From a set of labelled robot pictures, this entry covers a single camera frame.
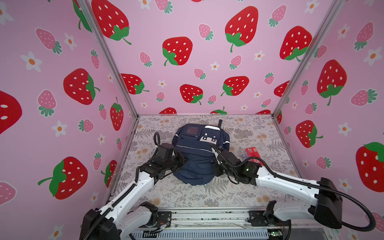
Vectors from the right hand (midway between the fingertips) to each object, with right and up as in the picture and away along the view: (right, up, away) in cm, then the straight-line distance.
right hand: (211, 162), depth 79 cm
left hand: (-12, +3, 0) cm, 12 cm away
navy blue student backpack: (-9, +10, +16) cm, 21 cm away
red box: (+30, +2, +19) cm, 36 cm away
